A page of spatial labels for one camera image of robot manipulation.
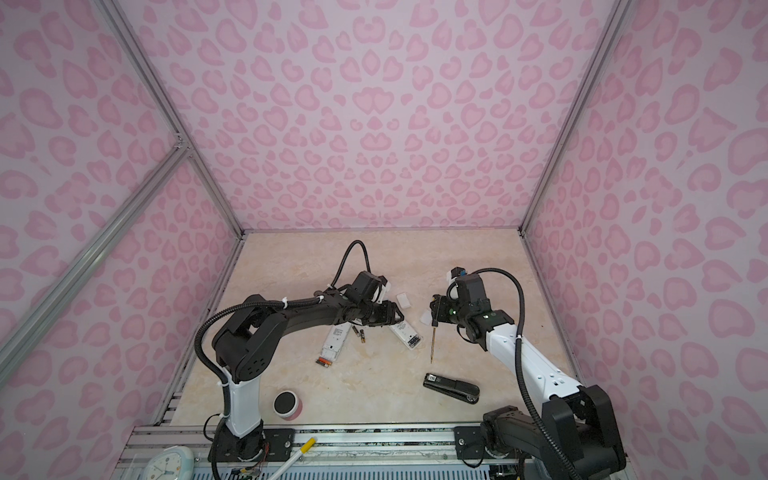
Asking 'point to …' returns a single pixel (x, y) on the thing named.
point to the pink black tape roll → (287, 405)
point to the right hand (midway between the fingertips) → (434, 302)
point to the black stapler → (465, 391)
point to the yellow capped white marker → (306, 448)
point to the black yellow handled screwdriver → (437, 315)
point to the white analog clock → (174, 463)
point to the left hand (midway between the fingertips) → (401, 314)
